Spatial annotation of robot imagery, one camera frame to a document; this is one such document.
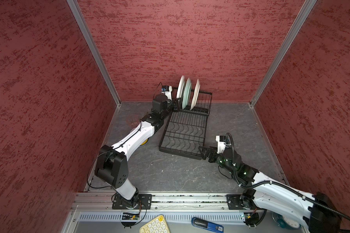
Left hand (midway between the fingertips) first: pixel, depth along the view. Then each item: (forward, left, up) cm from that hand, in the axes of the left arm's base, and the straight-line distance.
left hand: (179, 101), depth 82 cm
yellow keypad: (-56, +9, -27) cm, 63 cm away
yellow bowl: (-14, +22, -23) cm, 35 cm away
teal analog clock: (-55, -50, -24) cm, 78 cm away
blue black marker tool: (-56, -12, -24) cm, 62 cm away
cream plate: (0, -9, +5) cm, 11 cm away
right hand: (-24, -13, -15) cm, 31 cm away
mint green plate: (+1, -4, +5) cm, 7 cm away
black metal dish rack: (-3, -5, -28) cm, 28 cm away
